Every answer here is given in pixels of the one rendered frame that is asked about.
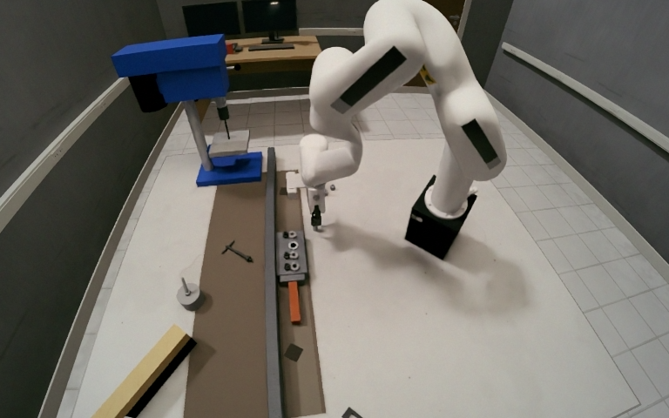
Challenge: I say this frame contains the blue drill press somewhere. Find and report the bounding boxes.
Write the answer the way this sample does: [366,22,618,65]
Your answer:
[111,34,262,187]

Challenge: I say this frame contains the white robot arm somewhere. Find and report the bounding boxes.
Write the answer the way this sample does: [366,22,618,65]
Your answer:
[287,0,507,219]

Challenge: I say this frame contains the long grey rectangular bar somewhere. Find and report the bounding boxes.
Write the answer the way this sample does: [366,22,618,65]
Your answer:
[265,147,285,418]

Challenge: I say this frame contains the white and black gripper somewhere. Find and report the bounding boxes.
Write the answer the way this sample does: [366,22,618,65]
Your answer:
[306,184,326,226]

